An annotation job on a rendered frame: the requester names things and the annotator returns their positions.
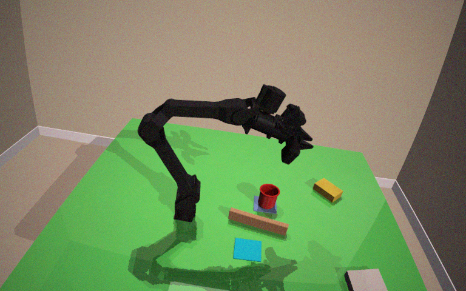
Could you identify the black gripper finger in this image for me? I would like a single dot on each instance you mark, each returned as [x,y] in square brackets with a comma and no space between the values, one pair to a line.
[304,145]
[303,134]

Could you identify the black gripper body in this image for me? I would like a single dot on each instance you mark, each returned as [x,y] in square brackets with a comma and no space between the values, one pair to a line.
[292,149]

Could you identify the yellow rectangular block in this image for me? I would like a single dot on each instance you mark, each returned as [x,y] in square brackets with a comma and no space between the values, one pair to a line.
[327,189]

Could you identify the brown rectangular bar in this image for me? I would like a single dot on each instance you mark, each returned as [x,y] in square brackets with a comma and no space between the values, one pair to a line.
[258,221]

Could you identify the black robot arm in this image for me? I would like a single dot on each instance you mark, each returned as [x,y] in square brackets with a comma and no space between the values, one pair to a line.
[231,111]

